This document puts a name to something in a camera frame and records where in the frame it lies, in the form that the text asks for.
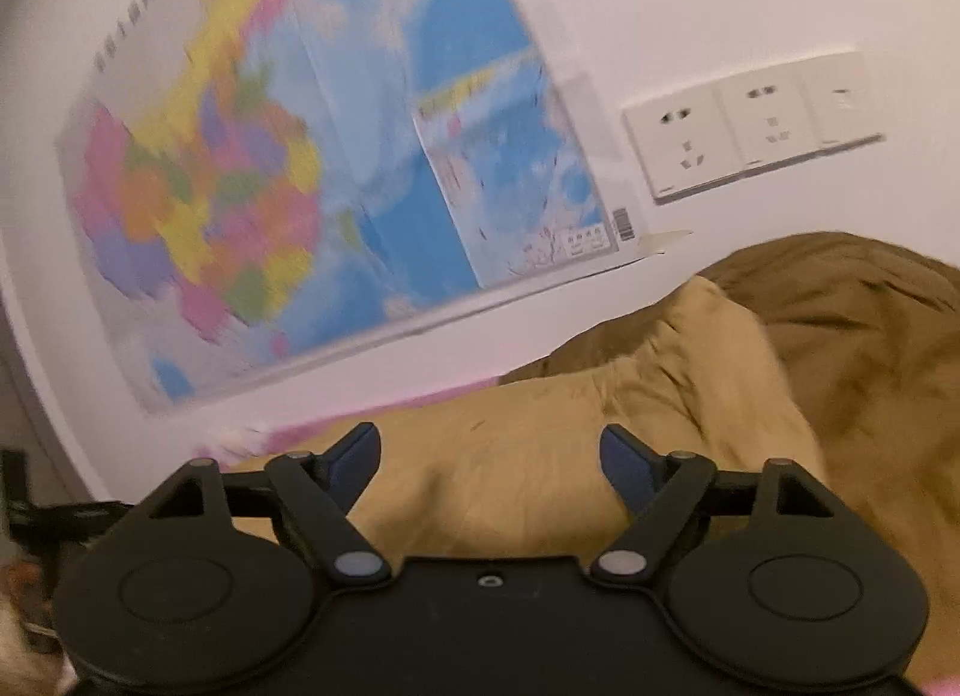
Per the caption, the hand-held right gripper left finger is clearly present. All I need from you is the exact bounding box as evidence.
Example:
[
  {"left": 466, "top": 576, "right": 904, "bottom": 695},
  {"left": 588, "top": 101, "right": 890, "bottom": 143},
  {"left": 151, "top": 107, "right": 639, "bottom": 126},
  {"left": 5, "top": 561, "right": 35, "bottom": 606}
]
[{"left": 137, "top": 422, "right": 393, "bottom": 587}]

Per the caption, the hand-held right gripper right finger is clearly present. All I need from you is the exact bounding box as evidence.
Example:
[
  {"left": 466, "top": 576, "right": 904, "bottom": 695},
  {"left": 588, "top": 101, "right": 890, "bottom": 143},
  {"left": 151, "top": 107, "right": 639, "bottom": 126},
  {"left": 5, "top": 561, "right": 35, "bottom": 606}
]
[{"left": 589, "top": 423, "right": 846, "bottom": 583}]

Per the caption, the tan down jacket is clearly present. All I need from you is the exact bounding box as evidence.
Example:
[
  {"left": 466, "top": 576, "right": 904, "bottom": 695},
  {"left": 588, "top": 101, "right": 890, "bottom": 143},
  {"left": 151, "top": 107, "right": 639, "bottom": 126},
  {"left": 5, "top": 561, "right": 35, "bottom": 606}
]
[{"left": 341, "top": 231, "right": 960, "bottom": 689}]

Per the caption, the pink floral bedsheet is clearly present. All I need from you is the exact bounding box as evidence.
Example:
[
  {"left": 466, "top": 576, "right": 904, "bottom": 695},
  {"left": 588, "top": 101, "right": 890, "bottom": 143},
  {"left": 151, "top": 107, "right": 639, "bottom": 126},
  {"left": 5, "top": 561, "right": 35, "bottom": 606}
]
[{"left": 196, "top": 375, "right": 503, "bottom": 476}]

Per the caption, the colourful wall map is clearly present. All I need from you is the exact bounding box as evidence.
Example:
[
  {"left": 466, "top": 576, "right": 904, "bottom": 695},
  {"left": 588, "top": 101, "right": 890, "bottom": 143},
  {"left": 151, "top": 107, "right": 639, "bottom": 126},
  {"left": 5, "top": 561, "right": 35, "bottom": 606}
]
[{"left": 54, "top": 0, "right": 695, "bottom": 413}]

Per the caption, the white wall socket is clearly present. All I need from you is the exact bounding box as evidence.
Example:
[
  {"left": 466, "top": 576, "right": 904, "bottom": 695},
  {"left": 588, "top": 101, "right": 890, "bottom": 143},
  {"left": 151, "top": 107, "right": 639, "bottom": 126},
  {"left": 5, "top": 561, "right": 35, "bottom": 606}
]
[
  {"left": 621, "top": 84, "right": 746, "bottom": 203},
  {"left": 712, "top": 66, "right": 820, "bottom": 170}
]

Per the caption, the white wall switch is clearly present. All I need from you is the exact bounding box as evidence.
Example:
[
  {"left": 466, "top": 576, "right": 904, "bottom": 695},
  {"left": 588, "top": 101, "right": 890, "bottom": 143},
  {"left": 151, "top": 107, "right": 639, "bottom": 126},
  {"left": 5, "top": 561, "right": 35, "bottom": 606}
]
[{"left": 796, "top": 51, "right": 887, "bottom": 148}]

